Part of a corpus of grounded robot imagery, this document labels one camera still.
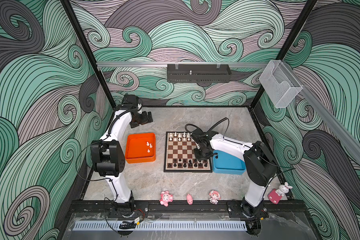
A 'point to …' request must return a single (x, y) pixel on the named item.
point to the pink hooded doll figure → (214, 195)
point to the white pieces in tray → (147, 144)
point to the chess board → (180, 156)
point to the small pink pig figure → (189, 199)
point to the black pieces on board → (188, 163)
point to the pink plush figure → (166, 197)
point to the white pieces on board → (179, 135)
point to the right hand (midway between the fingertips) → (199, 158)
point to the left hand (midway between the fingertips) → (146, 119)
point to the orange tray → (140, 148)
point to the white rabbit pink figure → (275, 195)
